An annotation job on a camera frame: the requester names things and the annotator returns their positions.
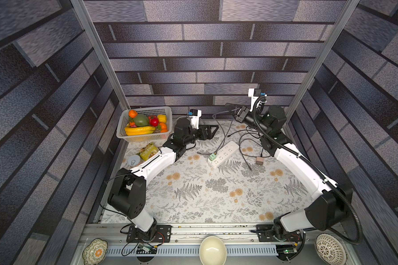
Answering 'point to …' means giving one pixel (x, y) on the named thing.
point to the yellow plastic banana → (131, 130)
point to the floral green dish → (95, 253)
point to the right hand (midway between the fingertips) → (224, 104)
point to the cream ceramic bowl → (213, 250)
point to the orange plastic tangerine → (132, 114)
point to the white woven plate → (330, 250)
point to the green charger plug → (212, 157)
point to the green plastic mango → (141, 120)
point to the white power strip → (229, 149)
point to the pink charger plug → (259, 160)
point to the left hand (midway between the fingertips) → (212, 125)
